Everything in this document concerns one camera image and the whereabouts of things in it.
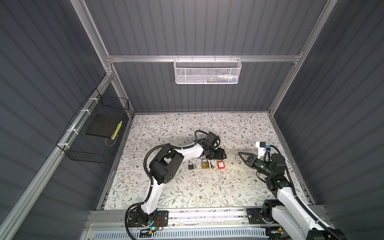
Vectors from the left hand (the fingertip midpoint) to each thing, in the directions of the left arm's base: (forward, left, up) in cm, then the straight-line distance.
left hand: (223, 156), depth 93 cm
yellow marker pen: (+4, +57, +26) cm, 63 cm away
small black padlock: (-4, +21, -3) cm, 22 cm away
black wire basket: (+1, +68, +25) cm, 72 cm away
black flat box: (+7, +64, +26) cm, 70 cm away
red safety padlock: (-5, +2, -2) cm, 6 cm away
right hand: (-7, -6, +14) cm, 17 cm away
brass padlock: (-4, +12, -2) cm, 13 cm away
